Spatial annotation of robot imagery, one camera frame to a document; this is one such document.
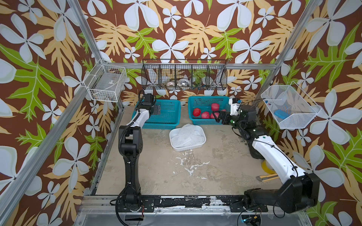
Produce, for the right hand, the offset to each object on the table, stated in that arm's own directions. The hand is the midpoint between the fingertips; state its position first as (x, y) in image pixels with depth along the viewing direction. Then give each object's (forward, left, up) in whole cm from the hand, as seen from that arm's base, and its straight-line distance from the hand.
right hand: (218, 111), depth 79 cm
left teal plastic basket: (+21, +31, -28) cm, 47 cm away
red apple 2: (+17, +2, -22) cm, 28 cm away
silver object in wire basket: (+27, +18, 0) cm, 33 cm away
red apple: (+21, +9, -24) cm, 33 cm away
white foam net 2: (-8, +19, -21) cm, 29 cm away
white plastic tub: (0, +25, -22) cm, 34 cm away
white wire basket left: (+19, +67, +7) cm, 70 cm away
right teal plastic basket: (+32, +1, -25) cm, 41 cm away
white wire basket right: (+3, -44, -1) cm, 44 cm away
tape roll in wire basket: (+26, +29, 0) cm, 39 cm away
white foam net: (-2, +16, -20) cm, 25 cm away
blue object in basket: (+2, -40, -5) cm, 40 cm away
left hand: (+20, +43, -16) cm, 50 cm away
